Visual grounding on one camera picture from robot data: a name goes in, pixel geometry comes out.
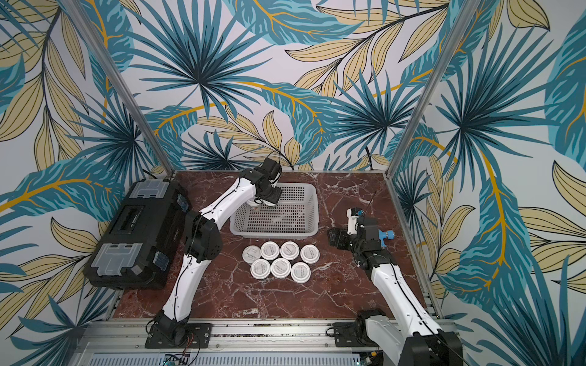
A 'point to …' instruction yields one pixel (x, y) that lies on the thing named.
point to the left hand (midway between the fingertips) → (271, 196)
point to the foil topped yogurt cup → (250, 253)
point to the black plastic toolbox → (146, 232)
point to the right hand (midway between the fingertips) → (338, 231)
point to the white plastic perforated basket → (295, 216)
